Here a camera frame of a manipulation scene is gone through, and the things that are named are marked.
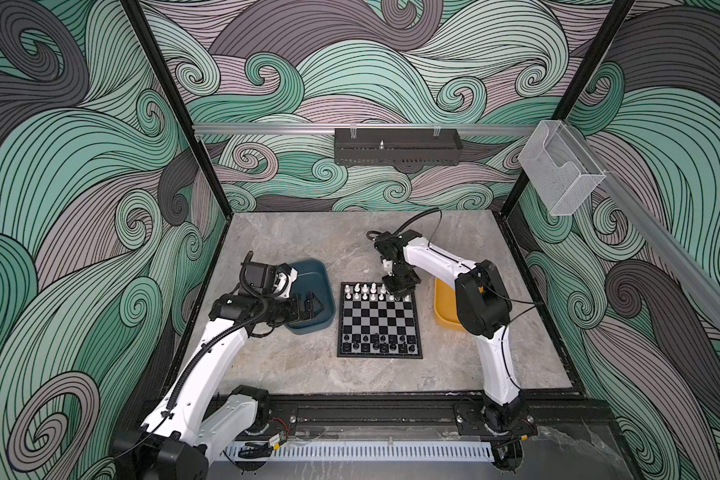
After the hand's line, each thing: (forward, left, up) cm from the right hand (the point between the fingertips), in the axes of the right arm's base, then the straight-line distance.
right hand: (399, 294), depth 93 cm
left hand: (-12, +26, +14) cm, 31 cm away
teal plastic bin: (+8, +29, -2) cm, 30 cm away
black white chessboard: (-9, +9, -1) cm, 13 cm away
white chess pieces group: (+1, +9, -1) cm, 9 cm away
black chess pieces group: (-16, +6, +1) cm, 17 cm away
